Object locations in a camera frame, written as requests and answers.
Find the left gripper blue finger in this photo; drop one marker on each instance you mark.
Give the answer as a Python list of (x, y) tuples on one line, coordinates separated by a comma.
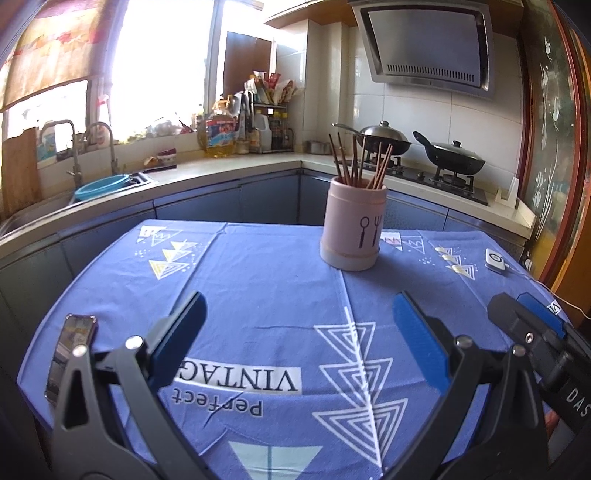
[(543, 313)]

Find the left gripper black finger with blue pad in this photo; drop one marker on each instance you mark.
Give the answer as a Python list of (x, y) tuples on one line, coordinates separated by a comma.
[(89, 440), (510, 440)]

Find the dark red chopstick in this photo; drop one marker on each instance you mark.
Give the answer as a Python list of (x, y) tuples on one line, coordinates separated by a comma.
[(355, 163)]

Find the grey kitchen counter cabinets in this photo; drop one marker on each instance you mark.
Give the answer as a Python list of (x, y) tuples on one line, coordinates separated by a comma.
[(35, 275)]

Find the small white timer device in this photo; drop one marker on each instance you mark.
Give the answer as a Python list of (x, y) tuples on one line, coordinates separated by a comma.
[(494, 261)]

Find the smartphone with red case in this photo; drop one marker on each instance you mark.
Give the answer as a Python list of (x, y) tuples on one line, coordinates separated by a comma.
[(77, 330)]

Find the black frying pan with lid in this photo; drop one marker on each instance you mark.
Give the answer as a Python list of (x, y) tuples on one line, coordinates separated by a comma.
[(452, 157)]

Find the blue printed tablecloth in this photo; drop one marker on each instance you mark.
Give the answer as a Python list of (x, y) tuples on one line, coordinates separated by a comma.
[(299, 371)]

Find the black gas stove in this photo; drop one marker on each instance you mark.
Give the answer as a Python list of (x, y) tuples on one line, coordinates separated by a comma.
[(444, 180)]

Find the pink utensil holder cup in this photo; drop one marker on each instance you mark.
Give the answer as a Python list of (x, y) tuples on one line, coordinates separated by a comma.
[(353, 224)]

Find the blue plastic basin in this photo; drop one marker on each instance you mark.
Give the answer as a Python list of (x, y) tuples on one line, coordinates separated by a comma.
[(101, 187)]

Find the black wok with lid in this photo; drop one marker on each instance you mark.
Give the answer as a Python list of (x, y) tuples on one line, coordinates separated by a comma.
[(381, 135)]

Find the wooden cutting board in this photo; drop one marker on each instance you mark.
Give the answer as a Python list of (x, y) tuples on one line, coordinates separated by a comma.
[(21, 185)]

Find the steel range hood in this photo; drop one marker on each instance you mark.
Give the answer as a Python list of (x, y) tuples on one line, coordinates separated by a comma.
[(445, 45)]

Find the yellow cooking oil bottle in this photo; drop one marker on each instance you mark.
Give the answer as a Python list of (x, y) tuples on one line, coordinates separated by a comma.
[(216, 132)]

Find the metal spice rack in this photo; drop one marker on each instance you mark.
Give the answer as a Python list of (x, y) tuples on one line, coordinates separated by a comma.
[(267, 119)]

